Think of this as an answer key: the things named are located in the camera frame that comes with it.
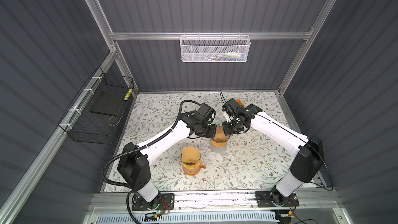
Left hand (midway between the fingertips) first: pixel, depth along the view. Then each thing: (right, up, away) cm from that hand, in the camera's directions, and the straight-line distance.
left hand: (215, 133), depth 80 cm
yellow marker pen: (-47, +21, +3) cm, 51 cm away
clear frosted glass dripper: (+2, -10, +5) cm, 12 cm away
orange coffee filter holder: (+23, +17, +35) cm, 45 cm away
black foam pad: (-52, +16, -3) cm, 55 cm away
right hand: (+7, 0, +3) cm, 7 cm away
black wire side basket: (-58, +10, -7) cm, 59 cm away
